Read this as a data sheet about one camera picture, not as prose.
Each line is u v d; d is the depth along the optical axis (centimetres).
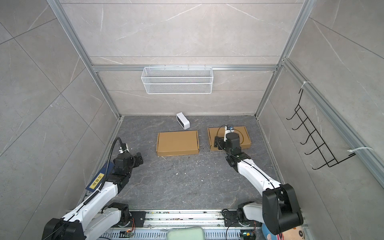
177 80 101
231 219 73
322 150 64
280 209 41
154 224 73
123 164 64
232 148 65
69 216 43
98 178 86
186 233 67
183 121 107
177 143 98
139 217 73
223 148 75
